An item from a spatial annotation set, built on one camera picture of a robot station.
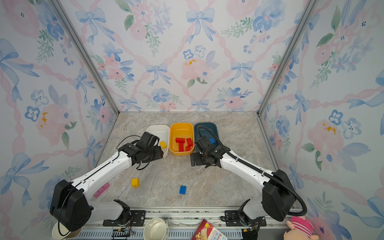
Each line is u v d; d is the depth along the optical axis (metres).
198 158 0.73
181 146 0.98
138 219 0.74
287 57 0.86
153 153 0.74
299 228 0.66
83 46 0.83
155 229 0.70
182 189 0.82
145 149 0.61
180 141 1.00
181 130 1.07
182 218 0.75
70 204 0.40
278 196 0.41
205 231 0.68
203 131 1.25
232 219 0.73
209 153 0.60
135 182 0.83
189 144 0.98
